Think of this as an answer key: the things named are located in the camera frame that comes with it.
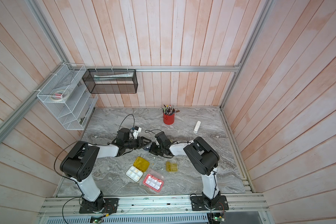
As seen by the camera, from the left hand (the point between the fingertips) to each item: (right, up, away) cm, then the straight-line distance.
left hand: (150, 143), depth 91 cm
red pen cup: (+13, +19, +9) cm, 24 cm away
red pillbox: (+3, -21, -10) cm, 24 cm away
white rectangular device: (+34, +10, +13) cm, 38 cm away
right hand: (-2, -5, +3) cm, 6 cm away
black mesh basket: (-31, +46, +13) cm, 57 cm away
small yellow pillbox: (+14, -15, -4) cm, 21 cm away
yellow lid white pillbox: (-8, -17, -7) cm, 20 cm away
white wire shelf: (-42, +20, -13) cm, 49 cm away
